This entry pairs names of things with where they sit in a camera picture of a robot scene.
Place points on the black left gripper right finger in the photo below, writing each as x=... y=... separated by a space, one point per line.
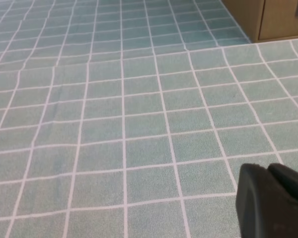
x=287 y=178

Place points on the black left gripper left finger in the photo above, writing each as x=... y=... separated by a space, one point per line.
x=264 y=208

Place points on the brown cardboard shoebox cabinet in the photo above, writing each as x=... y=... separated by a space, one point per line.
x=265 y=20

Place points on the cyan checkered tablecloth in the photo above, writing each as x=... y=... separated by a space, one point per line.
x=131 y=118

